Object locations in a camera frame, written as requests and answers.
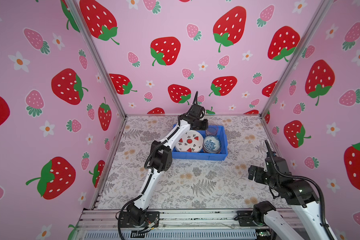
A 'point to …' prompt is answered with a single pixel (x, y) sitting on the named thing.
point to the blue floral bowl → (211, 144)
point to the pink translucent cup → (211, 129)
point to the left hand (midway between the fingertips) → (209, 126)
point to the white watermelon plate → (191, 141)
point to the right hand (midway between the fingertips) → (257, 170)
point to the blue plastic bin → (202, 155)
